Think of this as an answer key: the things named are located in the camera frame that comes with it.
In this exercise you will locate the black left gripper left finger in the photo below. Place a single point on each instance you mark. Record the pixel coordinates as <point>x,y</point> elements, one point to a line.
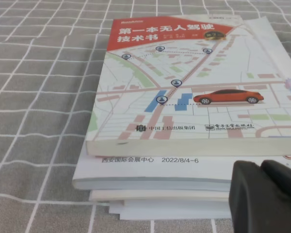
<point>243,177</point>

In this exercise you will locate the lower white book stack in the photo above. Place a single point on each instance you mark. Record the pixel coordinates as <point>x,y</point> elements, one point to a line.
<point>164,204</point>

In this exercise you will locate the white conference catalogue book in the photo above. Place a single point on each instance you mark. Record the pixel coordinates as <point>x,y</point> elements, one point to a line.
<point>157,170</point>

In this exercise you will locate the grey white-checked tablecloth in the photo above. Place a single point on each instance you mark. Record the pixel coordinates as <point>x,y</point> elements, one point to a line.
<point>51,54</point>

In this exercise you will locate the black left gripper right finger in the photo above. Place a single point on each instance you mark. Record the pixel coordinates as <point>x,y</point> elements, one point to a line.
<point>271,209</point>

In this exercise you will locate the red and white map book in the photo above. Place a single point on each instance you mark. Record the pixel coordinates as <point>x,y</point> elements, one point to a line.
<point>184,92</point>

